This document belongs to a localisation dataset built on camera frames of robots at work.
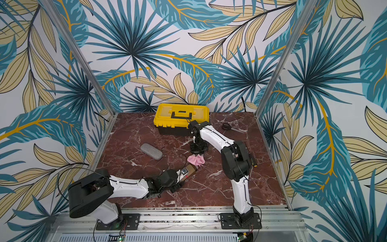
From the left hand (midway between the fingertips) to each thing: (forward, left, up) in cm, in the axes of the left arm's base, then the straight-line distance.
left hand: (179, 178), depth 87 cm
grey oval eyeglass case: (+16, +18, +3) cm, 25 cm away
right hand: (+13, -10, +5) cm, 17 cm away
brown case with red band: (+4, -7, +4) cm, 9 cm away
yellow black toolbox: (+33, +5, +15) cm, 36 cm away
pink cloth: (+9, -11, +6) cm, 15 cm away
